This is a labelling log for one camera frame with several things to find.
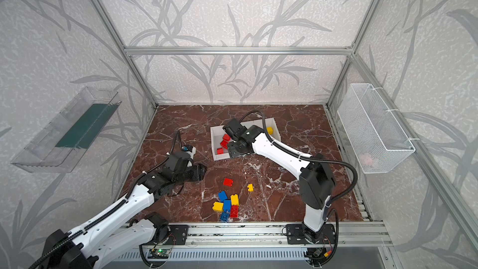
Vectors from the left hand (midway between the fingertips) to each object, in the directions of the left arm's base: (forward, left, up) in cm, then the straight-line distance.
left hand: (205, 163), depth 82 cm
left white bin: (+24, -1, -11) cm, 26 cm away
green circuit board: (-32, +15, -11) cm, 37 cm away
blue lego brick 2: (-15, -10, -8) cm, 20 cm away
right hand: (+9, -15, +3) cm, 17 cm away
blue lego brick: (-11, -7, -11) cm, 17 cm away
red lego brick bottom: (-18, -13, -9) cm, 24 cm away
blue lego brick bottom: (-20, -10, -10) cm, 24 cm away
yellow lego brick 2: (-16, -6, -9) cm, 19 cm away
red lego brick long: (+21, -7, -11) cm, 25 cm away
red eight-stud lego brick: (+16, -6, -10) cm, 20 cm away
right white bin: (+28, -31, -5) cm, 42 cm away
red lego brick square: (-5, -10, -10) cm, 15 cm away
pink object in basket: (-3, -66, +10) cm, 67 cm away
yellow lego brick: (-13, -13, -9) cm, 21 cm away
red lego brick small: (+10, -4, -7) cm, 13 cm away
